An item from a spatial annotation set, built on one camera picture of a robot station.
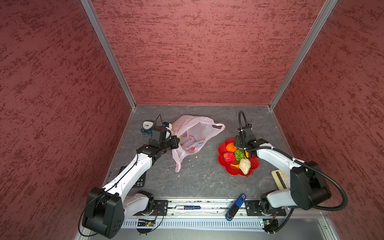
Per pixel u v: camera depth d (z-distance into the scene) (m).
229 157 0.87
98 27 0.78
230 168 0.87
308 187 0.43
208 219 0.74
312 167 0.44
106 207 0.39
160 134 0.62
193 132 1.00
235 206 0.71
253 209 0.74
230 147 0.92
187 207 0.74
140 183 0.81
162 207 0.74
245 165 0.81
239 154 0.87
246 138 0.69
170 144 0.72
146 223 0.72
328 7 0.71
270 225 0.70
